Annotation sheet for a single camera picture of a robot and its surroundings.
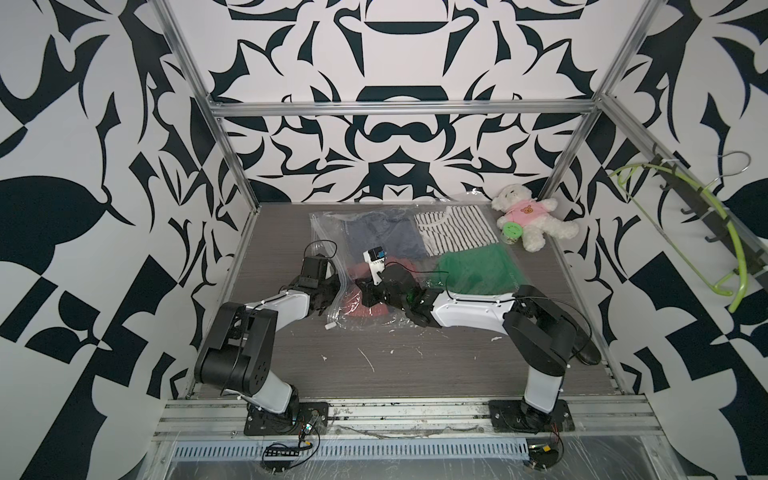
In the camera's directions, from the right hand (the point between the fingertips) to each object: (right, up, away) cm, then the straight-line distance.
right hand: (355, 276), depth 85 cm
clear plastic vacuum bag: (-10, +12, +12) cm, 19 cm away
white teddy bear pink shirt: (+60, +19, +22) cm, 67 cm away
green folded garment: (+41, 0, +14) cm, 44 cm away
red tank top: (-1, -6, -2) cm, 6 cm away
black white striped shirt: (+34, +14, +27) cm, 46 cm away
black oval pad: (+63, -20, -2) cm, 66 cm away
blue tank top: (+12, +13, +21) cm, 27 cm away
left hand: (-4, -3, +10) cm, 11 cm away
